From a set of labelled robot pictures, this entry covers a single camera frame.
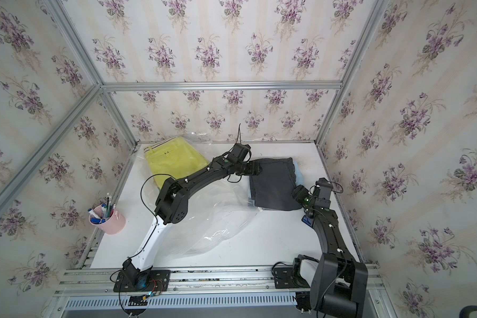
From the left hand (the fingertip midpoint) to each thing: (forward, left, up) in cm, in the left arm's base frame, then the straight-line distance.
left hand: (257, 170), depth 96 cm
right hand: (-14, -19, +1) cm, 24 cm away
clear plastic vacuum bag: (-23, +18, +4) cm, 30 cm away
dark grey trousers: (-11, -6, +1) cm, 13 cm away
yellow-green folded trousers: (+8, +44, -1) cm, 44 cm away
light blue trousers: (-15, +4, -2) cm, 16 cm away
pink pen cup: (-26, +62, +1) cm, 67 cm away
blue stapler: (-23, -22, -8) cm, 33 cm away
